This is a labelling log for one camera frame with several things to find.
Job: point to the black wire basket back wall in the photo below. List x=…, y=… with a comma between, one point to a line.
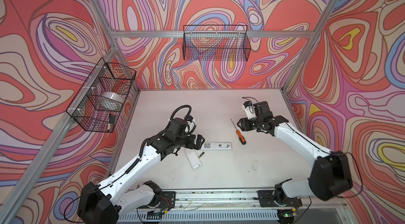
x=209, y=42

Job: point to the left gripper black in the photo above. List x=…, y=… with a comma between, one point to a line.
x=192, y=145

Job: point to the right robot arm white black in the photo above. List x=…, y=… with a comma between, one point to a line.
x=330, y=175

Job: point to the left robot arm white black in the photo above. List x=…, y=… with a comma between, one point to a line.
x=112, y=198

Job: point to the white tape roll in basket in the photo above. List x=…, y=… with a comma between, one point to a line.
x=111, y=101

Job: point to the white remote control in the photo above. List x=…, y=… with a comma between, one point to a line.
x=222, y=146

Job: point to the black wire basket wall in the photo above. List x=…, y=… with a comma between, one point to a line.
x=105, y=76
x=209, y=42

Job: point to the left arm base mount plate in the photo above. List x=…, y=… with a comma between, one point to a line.
x=164, y=200

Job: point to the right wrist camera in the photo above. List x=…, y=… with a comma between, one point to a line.
x=249, y=110

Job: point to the aluminium front rail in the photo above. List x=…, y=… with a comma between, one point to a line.
x=207, y=205

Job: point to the white battery cover plate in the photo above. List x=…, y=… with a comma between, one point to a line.
x=193, y=158

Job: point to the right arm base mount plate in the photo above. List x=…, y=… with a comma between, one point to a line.
x=275, y=198

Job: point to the black wire basket left wall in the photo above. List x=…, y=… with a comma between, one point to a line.
x=105, y=76

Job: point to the small black item in basket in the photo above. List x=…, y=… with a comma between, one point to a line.
x=111, y=119

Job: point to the orange handled screwdriver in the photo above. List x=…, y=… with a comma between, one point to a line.
x=240, y=136

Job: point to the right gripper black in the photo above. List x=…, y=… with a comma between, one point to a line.
x=246, y=121

